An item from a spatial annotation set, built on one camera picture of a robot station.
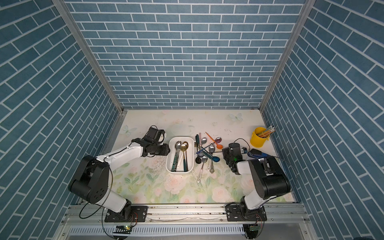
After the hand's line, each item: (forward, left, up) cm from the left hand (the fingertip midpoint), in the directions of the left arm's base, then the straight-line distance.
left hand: (170, 150), depth 91 cm
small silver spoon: (+4, -26, -3) cm, 26 cm away
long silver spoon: (-4, -21, -4) cm, 22 cm away
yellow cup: (+7, -55, +1) cm, 55 cm away
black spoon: (-4, -17, -4) cm, 18 cm away
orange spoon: (+6, -31, -5) cm, 32 cm away
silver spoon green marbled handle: (+4, -4, -3) cm, 7 cm away
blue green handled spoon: (-3, -27, -5) cm, 28 cm away
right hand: (+4, -34, -4) cm, 34 cm away
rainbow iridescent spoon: (+11, -30, -4) cm, 33 cm away
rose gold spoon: (+7, -9, -3) cm, 12 cm away
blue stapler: (-1, -53, -1) cm, 53 cm away
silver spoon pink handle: (+10, -20, -5) cm, 23 cm away
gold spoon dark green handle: (+4, -8, -3) cm, 9 cm away
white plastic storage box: (-3, -6, -5) cm, 8 cm away
